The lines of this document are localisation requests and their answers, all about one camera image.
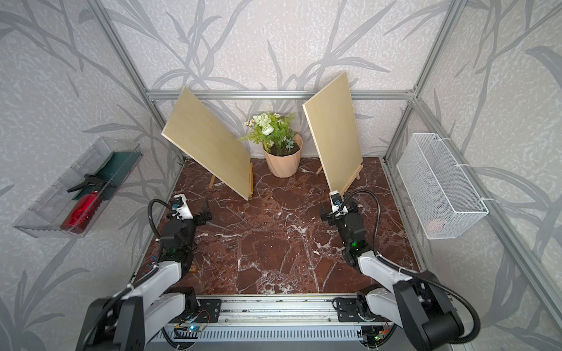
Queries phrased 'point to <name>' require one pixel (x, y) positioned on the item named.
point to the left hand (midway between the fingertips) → (195, 200)
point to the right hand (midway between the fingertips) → (335, 196)
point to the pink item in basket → (434, 226)
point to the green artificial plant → (272, 129)
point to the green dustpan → (117, 170)
